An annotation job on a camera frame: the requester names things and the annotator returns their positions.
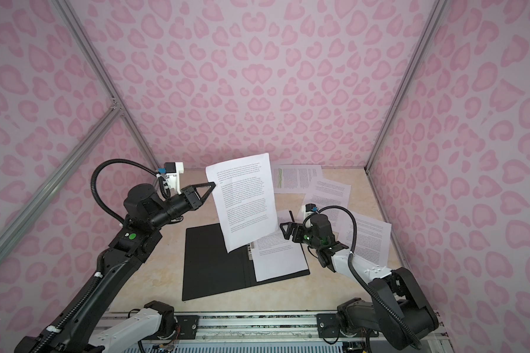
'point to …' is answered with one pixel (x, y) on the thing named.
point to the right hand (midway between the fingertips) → (289, 225)
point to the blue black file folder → (209, 269)
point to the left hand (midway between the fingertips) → (214, 181)
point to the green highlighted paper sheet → (294, 179)
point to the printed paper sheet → (274, 256)
